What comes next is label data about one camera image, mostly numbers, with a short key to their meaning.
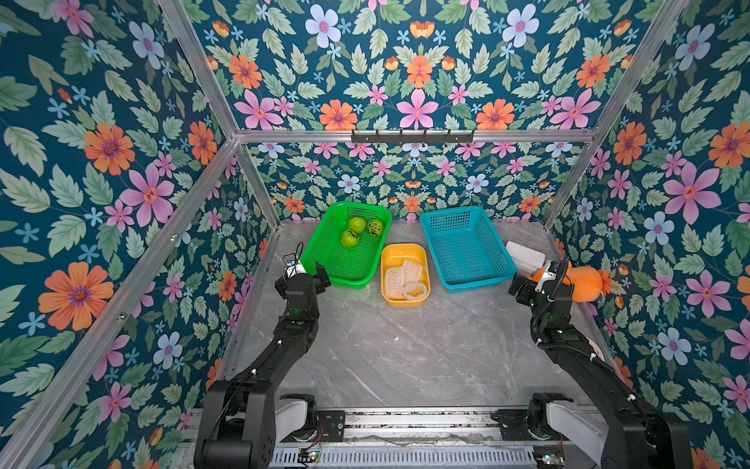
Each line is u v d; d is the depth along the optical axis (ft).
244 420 1.35
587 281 3.04
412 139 3.06
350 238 3.51
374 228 3.61
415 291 3.20
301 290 2.07
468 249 3.65
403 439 2.38
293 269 2.35
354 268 3.45
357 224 3.65
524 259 3.33
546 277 2.40
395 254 3.53
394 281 3.07
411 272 3.31
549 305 2.05
